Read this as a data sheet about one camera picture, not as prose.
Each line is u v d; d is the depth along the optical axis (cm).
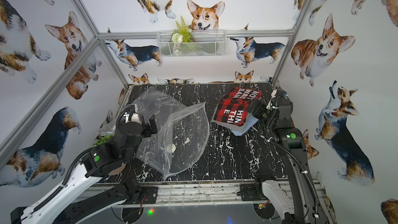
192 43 87
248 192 73
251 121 92
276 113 48
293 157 41
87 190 44
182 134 95
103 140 73
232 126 86
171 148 90
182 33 82
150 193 73
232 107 88
